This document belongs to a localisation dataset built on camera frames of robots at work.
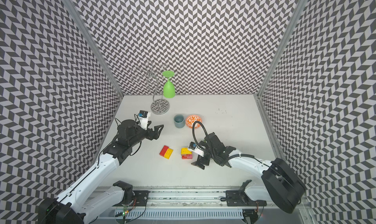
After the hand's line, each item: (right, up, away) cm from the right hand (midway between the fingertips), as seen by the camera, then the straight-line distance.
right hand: (196, 155), depth 83 cm
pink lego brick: (-3, -1, +1) cm, 4 cm away
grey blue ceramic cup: (-12, +18, +16) cm, 27 cm away
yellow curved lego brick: (-6, +4, -3) cm, 8 cm away
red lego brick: (-7, -1, +1) cm, 7 cm away
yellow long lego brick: (-17, 0, +4) cm, 17 cm away
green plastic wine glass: (-17, +38, +8) cm, 43 cm away
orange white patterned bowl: (-3, +20, +18) cm, 27 cm away
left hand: (-22, +18, -4) cm, 29 cm away
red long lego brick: (-20, +2, +6) cm, 21 cm away
